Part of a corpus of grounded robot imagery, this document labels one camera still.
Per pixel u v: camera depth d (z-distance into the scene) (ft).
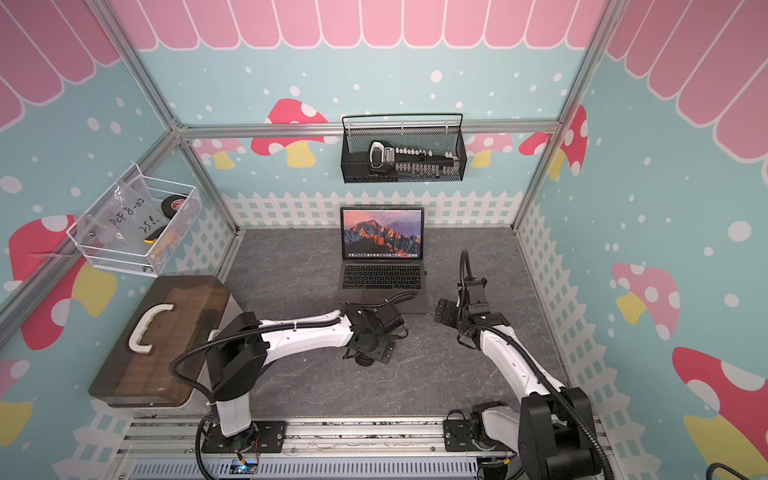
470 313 2.20
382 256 3.57
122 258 2.08
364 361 2.79
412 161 2.88
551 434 1.35
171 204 2.61
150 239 2.12
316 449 2.39
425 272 3.47
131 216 2.26
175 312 2.49
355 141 3.17
